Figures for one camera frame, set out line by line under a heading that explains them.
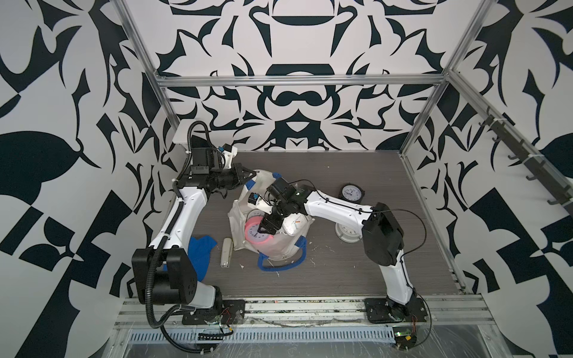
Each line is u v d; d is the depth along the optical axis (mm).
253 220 861
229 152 741
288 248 771
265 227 754
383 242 516
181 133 1038
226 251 843
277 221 747
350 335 713
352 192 1018
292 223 832
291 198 668
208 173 630
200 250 855
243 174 740
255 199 754
